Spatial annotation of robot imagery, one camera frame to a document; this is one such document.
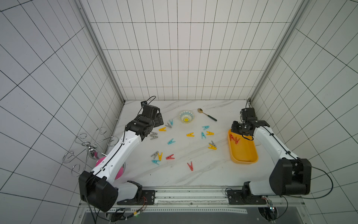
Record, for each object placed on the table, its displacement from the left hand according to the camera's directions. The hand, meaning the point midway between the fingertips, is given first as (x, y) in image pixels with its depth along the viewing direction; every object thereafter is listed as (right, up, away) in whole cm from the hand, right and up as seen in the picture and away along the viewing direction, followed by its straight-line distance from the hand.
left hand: (151, 121), depth 80 cm
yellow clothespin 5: (+4, -23, +7) cm, 25 cm away
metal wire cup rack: (-23, -12, -18) cm, 31 cm away
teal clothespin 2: (+11, -15, +15) cm, 24 cm away
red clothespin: (+11, -24, +7) cm, 27 cm away
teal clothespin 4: (+34, -11, +17) cm, 39 cm away
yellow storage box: (+61, -20, +14) cm, 66 cm away
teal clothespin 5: (+2, -26, +5) cm, 26 cm away
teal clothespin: (+11, -3, +26) cm, 28 cm away
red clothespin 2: (+53, -12, +16) cm, 57 cm away
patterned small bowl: (+22, +2, +27) cm, 35 cm away
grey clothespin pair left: (-2, -10, +17) cm, 20 cm away
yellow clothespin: (+4, -7, +21) cm, 22 cm away
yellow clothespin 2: (+25, -11, +17) cm, 32 cm away
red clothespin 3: (+56, -15, +14) cm, 60 cm away
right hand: (+48, -4, +8) cm, 49 cm away
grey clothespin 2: (+1, -22, +8) cm, 23 cm away
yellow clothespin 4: (+39, -18, +12) cm, 45 cm away
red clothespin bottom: (+24, -28, +3) cm, 37 cm away
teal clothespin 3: (+37, -6, +22) cm, 43 cm away
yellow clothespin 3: (+39, -10, +18) cm, 44 cm away
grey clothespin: (+9, -5, +23) cm, 25 cm away
